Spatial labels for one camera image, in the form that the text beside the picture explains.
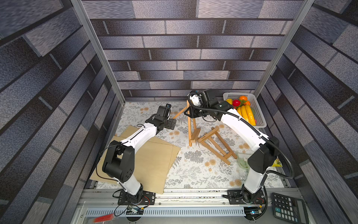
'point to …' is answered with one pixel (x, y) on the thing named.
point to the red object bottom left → (103, 218)
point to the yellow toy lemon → (230, 101)
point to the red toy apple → (236, 102)
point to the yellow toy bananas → (245, 111)
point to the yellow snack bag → (277, 163)
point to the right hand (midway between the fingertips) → (185, 111)
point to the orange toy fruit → (243, 97)
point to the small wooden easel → (192, 134)
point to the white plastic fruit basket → (260, 122)
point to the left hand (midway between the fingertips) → (167, 118)
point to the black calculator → (290, 209)
